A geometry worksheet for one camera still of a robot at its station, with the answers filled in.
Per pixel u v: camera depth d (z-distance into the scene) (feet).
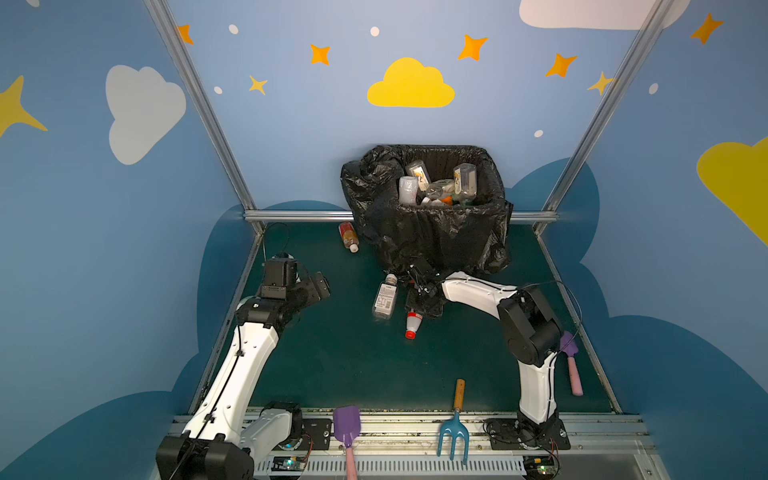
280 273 1.89
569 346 2.90
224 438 1.26
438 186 2.92
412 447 2.41
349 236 3.67
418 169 2.98
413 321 3.02
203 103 2.76
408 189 2.68
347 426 2.45
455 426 2.44
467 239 2.62
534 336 1.71
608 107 2.82
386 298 3.14
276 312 1.73
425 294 2.40
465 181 2.90
